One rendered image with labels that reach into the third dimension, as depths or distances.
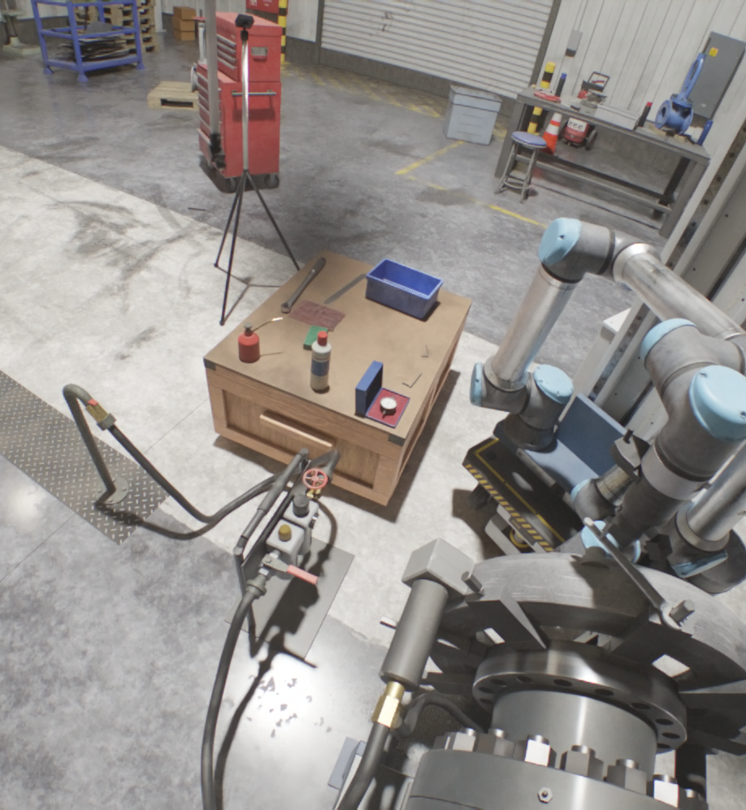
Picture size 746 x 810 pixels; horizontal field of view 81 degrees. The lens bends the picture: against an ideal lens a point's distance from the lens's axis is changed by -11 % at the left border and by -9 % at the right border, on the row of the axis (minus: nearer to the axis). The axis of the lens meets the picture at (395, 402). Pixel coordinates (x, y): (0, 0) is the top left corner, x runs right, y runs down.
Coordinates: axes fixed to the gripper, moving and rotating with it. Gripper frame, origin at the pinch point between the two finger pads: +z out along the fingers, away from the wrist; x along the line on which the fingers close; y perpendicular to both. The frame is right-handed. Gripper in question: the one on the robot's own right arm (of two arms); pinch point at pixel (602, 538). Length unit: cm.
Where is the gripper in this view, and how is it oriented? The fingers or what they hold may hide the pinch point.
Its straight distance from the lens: 90.9
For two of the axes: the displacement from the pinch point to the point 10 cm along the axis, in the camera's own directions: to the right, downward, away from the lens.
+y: 5.1, 6.3, -5.9
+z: -0.9, 7.2, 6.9
